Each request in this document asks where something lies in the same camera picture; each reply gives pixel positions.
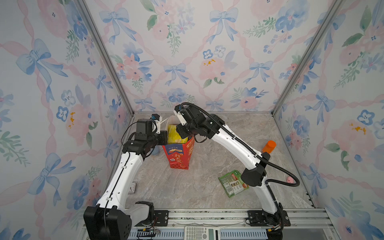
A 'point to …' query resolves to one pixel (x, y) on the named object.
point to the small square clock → (133, 188)
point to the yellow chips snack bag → (174, 136)
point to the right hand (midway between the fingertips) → (178, 127)
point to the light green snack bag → (233, 183)
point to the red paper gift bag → (178, 155)
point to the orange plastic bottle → (269, 146)
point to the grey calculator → (201, 233)
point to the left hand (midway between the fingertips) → (167, 132)
